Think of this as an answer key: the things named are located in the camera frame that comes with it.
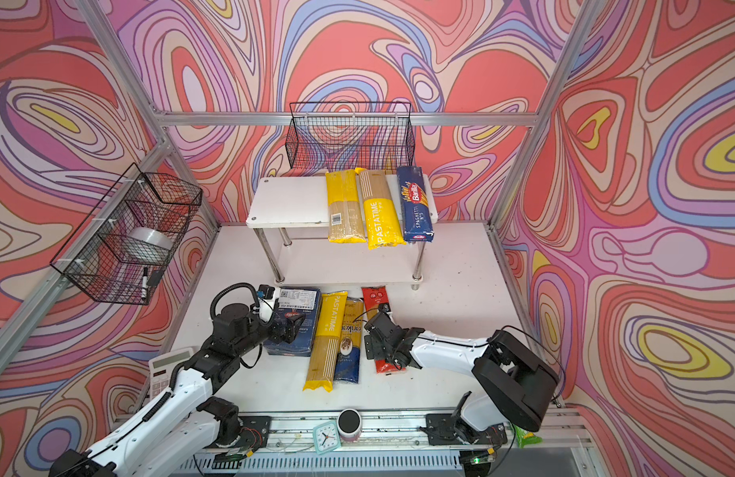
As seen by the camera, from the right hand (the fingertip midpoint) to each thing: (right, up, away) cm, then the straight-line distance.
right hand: (385, 349), depth 88 cm
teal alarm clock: (-15, -16, -17) cm, 28 cm away
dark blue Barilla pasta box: (-24, +14, +1) cm, 28 cm away
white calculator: (-64, -4, -7) cm, 64 cm away
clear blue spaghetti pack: (-11, -3, -7) cm, 13 cm away
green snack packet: (+33, -16, -17) cm, 41 cm away
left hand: (-26, +13, -8) cm, 30 cm away
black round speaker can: (-10, -12, -18) cm, 24 cm away
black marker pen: (-60, +22, -16) cm, 66 cm away
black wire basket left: (-64, +31, -18) cm, 73 cm away
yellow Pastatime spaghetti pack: (-17, +10, +3) cm, 20 cm away
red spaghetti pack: (-4, +14, +7) cm, 17 cm away
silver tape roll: (-60, +34, -15) cm, 70 cm away
